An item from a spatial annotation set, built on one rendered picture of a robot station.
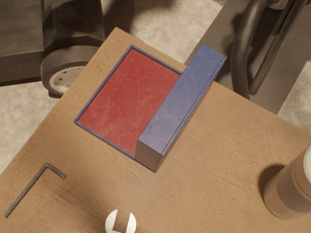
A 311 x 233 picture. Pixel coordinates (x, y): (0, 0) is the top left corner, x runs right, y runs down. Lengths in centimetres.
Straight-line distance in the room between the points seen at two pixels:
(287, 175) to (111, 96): 30
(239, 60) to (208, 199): 29
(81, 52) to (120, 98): 39
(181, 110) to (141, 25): 79
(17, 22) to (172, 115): 70
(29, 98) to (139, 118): 63
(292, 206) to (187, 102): 18
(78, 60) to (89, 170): 44
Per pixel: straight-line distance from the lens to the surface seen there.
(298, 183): 48
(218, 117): 64
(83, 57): 101
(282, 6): 105
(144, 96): 65
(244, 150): 63
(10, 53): 110
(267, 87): 121
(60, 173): 62
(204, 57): 55
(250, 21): 78
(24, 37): 111
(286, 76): 124
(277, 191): 55
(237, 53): 78
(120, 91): 65
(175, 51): 123
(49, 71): 104
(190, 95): 52
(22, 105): 121
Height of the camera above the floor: 106
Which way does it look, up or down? 69 degrees down
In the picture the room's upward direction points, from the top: straight up
